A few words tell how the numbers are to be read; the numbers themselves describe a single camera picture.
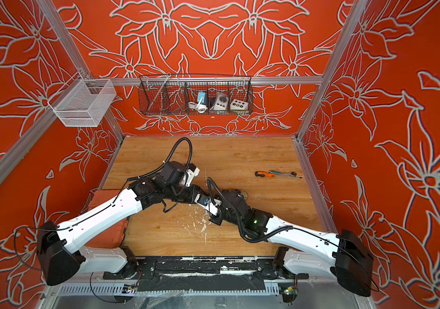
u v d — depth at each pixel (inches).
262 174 38.6
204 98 33.3
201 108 33.6
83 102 35.3
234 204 21.3
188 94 39.4
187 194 25.2
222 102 35.7
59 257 14.9
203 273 28.6
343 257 15.9
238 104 37.2
